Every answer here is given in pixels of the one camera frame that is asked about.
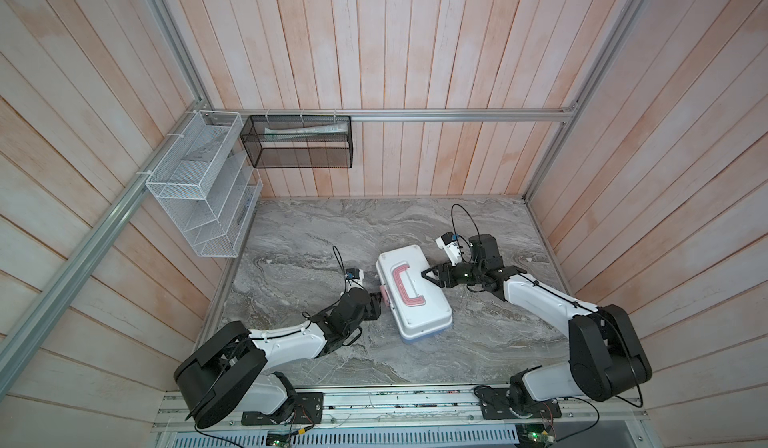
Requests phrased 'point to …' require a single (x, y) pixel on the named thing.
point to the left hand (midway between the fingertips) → (376, 301)
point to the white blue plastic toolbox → (416, 302)
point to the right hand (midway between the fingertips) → (428, 272)
